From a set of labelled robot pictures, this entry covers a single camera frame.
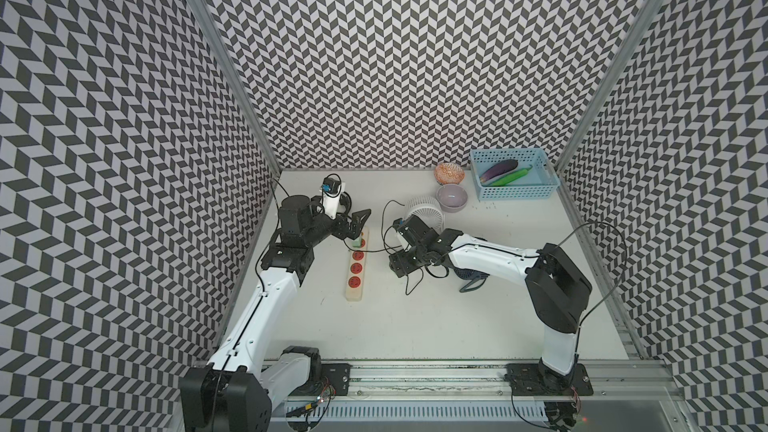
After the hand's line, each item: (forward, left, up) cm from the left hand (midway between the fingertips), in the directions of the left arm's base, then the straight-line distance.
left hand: (350, 206), depth 78 cm
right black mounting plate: (-36, -43, -23) cm, 61 cm away
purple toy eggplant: (+34, -53, -20) cm, 66 cm away
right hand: (-7, -14, -19) cm, 25 cm away
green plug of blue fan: (-1, 0, -18) cm, 18 cm away
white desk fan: (+9, -22, -13) cm, 27 cm away
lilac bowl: (+19, -31, -21) cm, 43 cm away
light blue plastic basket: (+28, -67, -22) cm, 76 cm away
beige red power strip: (-6, 0, -22) cm, 23 cm away
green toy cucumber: (+30, -58, -20) cm, 68 cm away
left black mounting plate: (-36, +2, -22) cm, 42 cm away
